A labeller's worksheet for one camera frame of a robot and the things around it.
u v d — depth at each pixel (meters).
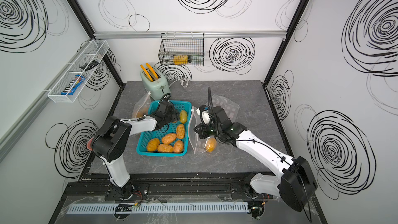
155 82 1.00
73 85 0.67
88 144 0.69
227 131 0.57
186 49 0.99
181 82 1.20
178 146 0.81
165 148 0.82
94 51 0.91
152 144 0.83
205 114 0.69
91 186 0.77
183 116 0.94
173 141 0.85
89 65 0.77
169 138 0.86
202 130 0.67
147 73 0.98
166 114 0.78
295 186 0.39
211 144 0.83
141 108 0.93
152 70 1.01
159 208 0.96
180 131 0.89
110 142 0.49
